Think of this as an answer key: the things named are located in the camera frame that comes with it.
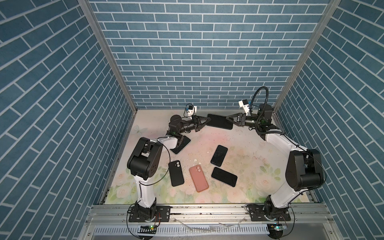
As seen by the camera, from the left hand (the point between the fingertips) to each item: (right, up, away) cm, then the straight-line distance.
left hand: (210, 122), depth 80 cm
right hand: (+9, +2, +1) cm, 9 cm away
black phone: (+7, -21, +13) cm, 26 cm away
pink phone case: (-6, -33, +7) cm, 34 cm away
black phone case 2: (-20, -30, +8) cm, 37 cm away
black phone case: (+6, 0, +1) cm, 6 cm away
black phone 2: (+9, -33, +8) cm, 35 cm away
